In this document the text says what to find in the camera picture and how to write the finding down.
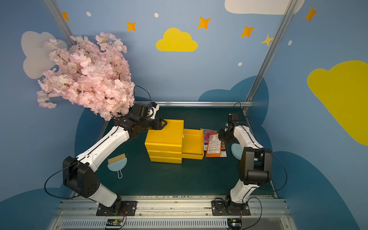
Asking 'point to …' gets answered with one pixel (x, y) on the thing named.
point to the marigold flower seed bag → (223, 153)
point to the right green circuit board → (234, 224)
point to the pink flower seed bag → (207, 132)
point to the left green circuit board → (114, 222)
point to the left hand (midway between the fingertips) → (164, 121)
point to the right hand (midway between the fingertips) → (223, 137)
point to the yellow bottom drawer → (174, 160)
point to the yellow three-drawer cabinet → (165, 145)
